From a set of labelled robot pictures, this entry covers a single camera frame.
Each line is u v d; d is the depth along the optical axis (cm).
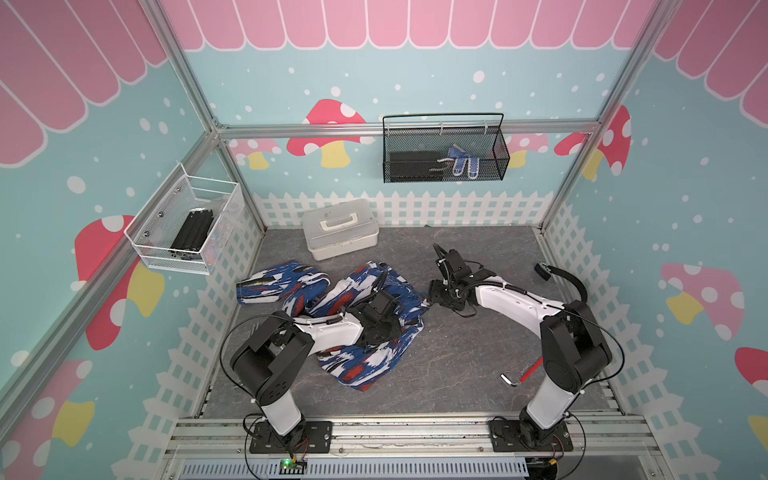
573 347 47
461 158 85
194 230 71
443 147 93
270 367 46
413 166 87
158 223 68
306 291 97
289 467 73
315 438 74
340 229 105
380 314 72
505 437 74
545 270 103
